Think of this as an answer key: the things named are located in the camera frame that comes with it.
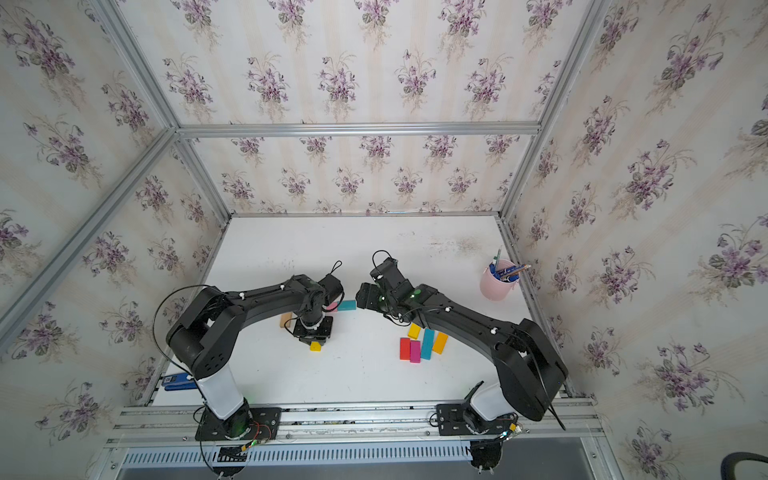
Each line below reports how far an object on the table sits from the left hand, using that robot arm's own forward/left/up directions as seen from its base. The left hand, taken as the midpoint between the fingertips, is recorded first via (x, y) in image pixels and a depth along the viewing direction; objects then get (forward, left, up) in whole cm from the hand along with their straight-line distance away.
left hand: (324, 347), depth 87 cm
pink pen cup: (+15, -53, +8) cm, 55 cm away
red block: (-1, -24, +2) cm, 24 cm away
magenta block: (-2, -27, +3) cm, 27 cm away
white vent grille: (-26, +27, +1) cm, 37 cm away
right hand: (+9, -14, +13) cm, 21 cm away
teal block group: (-1, -31, +2) cm, 31 cm away
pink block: (+5, -4, +16) cm, 17 cm away
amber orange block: (0, -35, +2) cm, 35 cm away
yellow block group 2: (+4, -27, +2) cm, 27 cm away
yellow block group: (-1, +2, +2) cm, 3 cm away
